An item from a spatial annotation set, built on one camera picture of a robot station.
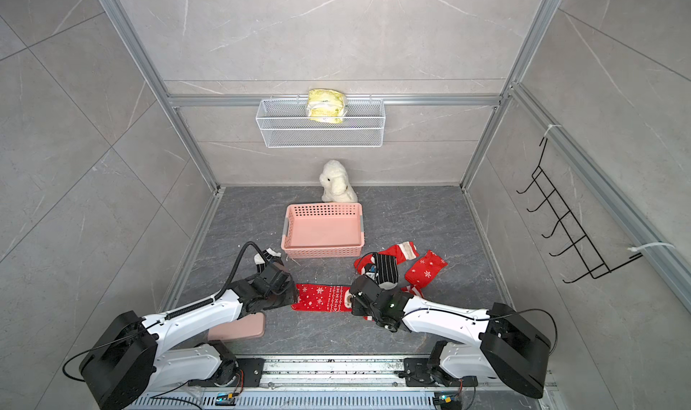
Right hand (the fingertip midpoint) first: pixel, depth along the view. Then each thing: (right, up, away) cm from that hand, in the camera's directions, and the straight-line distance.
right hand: (356, 300), depth 84 cm
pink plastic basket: (-13, +20, +23) cm, 33 cm away
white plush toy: (-8, +40, +14) cm, 43 cm away
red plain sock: (+17, +13, +14) cm, 26 cm away
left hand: (-19, +3, +3) cm, 20 cm away
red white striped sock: (+19, +3, +3) cm, 19 cm away
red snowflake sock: (+24, +8, +9) cm, 27 cm away
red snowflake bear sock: (-9, 0, +2) cm, 9 cm away
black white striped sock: (-31, +13, +2) cm, 34 cm away
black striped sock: (+11, +8, +9) cm, 16 cm away
